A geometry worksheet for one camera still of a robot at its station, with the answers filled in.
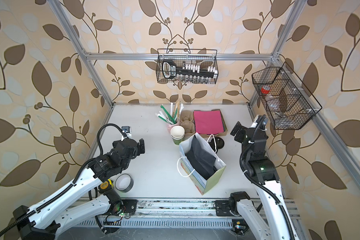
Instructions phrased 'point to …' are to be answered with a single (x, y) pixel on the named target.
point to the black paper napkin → (200, 159)
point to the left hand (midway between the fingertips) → (135, 140)
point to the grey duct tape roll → (124, 183)
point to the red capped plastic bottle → (265, 90)
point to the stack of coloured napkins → (209, 122)
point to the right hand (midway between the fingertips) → (248, 128)
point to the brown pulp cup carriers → (187, 120)
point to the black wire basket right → (289, 104)
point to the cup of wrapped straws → (173, 119)
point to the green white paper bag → (199, 182)
